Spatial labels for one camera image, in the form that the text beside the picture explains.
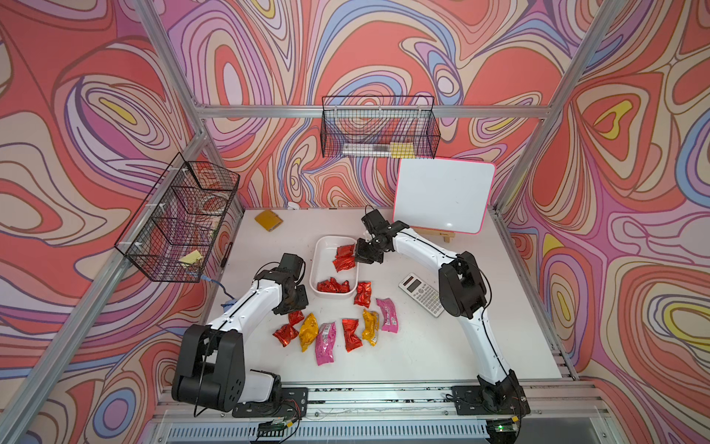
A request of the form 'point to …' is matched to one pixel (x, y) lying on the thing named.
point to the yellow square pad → (268, 219)
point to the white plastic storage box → (322, 253)
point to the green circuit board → (272, 428)
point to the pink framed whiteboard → (444, 193)
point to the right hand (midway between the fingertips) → (357, 264)
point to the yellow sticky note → (191, 257)
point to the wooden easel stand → (446, 235)
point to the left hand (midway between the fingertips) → (300, 304)
